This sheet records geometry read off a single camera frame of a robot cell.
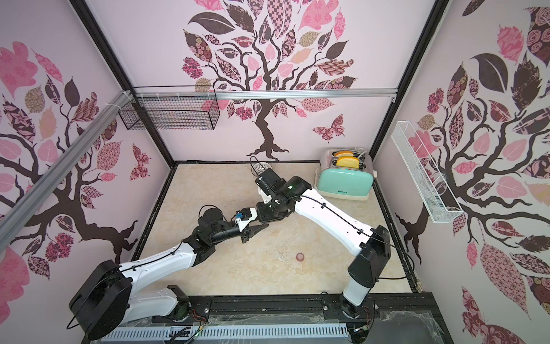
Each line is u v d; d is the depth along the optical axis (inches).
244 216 24.5
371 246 16.8
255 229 27.4
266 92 36.4
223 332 27.4
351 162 36.6
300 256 33.8
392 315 28.6
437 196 25.9
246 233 26.6
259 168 44.8
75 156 25.1
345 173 37.2
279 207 23.9
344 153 38.4
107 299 16.0
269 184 22.4
